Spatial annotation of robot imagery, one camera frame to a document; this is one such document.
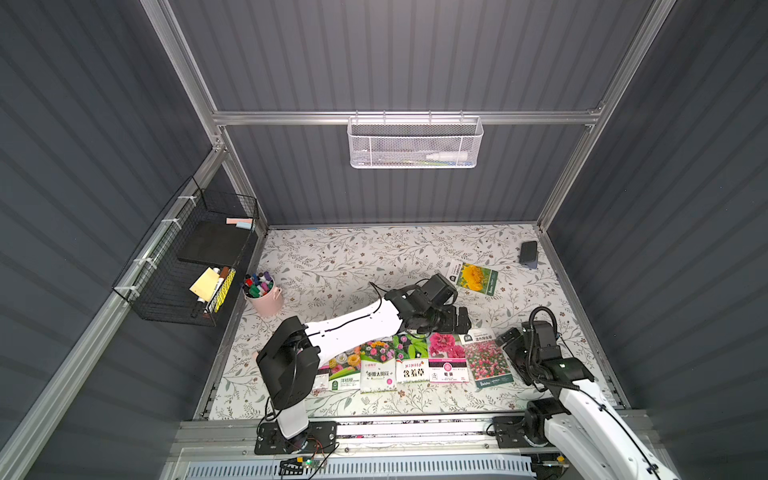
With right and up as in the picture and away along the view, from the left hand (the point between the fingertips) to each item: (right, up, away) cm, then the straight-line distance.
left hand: (462, 332), depth 76 cm
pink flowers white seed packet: (+10, -12, +10) cm, 18 cm away
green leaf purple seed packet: (-12, -11, +11) cm, 19 cm away
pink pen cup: (-57, +7, +13) cm, 58 cm away
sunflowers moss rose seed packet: (-22, -13, +8) cm, 27 cm away
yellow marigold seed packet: (+11, +12, +29) cm, 33 cm away
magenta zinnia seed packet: (-2, -11, +11) cm, 15 cm away
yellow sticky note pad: (-61, +13, -8) cm, 63 cm away
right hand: (+15, -7, +8) cm, 18 cm away
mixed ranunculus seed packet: (-32, -14, +8) cm, 36 cm away
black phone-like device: (+32, +20, +32) cm, 49 cm away
